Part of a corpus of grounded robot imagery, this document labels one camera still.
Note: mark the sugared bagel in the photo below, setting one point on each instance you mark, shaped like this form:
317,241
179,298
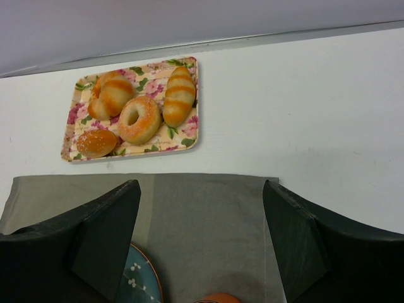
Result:
140,119

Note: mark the patchwork grey green placemat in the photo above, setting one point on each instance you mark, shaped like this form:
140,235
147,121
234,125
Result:
203,233

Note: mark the orange mug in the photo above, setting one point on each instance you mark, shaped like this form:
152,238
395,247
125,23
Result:
219,297

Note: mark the curved striped croissant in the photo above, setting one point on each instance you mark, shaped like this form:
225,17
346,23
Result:
110,94

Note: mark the floral rectangular tray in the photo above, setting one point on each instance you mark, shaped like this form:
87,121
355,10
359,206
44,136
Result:
148,80

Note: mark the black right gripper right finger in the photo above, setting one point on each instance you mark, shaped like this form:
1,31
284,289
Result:
323,256

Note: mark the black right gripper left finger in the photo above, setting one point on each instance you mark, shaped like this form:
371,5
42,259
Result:
77,256

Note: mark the round sesame bun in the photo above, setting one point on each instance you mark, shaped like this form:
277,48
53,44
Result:
96,143

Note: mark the striped bread roll right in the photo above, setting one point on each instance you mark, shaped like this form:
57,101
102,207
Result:
179,97

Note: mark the blue ceramic plate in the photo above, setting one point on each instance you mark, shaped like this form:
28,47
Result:
139,283

